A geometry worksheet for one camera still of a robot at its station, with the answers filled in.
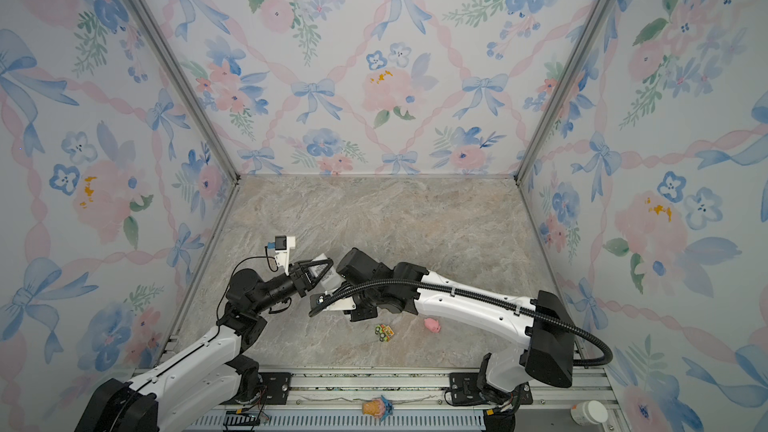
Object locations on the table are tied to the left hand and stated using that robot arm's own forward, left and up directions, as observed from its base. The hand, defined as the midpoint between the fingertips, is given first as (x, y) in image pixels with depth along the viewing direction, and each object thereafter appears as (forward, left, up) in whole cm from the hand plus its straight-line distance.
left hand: (332, 263), depth 72 cm
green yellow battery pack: (-10, -13, -20) cm, 25 cm away
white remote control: (-3, 0, -3) cm, 4 cm away
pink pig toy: (-8, -26, -20) cm, 34 cm away
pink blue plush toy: (-27, -12, -18) cm, 35 cm away
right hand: (-5, -2, -5) cm, 7 cm away
